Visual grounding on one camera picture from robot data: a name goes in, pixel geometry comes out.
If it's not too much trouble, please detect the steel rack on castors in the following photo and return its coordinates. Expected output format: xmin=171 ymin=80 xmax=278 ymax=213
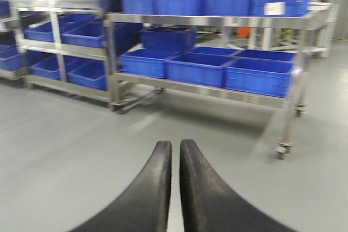
xmin=107 ymin=2 xmax=339 ymax=161

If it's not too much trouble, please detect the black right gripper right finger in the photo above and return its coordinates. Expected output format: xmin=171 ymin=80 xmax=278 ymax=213
xmin=179 ymin=139 xmax=297 ymax=232

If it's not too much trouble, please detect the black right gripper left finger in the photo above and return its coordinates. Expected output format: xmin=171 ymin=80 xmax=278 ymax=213
xmin=67 ymin=141 xmax=173 ymax=232

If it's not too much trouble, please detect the white frame table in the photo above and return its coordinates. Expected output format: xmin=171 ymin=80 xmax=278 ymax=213
xmin=225 ymin=2 xmax=340 ymax=59

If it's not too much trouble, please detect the row of blue bins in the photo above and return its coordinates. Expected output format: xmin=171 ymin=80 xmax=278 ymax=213
xmin=0 ymin=0 xmax=30 ymax=71
xmin=121 ymin=27 xmax=297 ymax=98
xmin=15 ymin=0 xmax=123 ymax=91

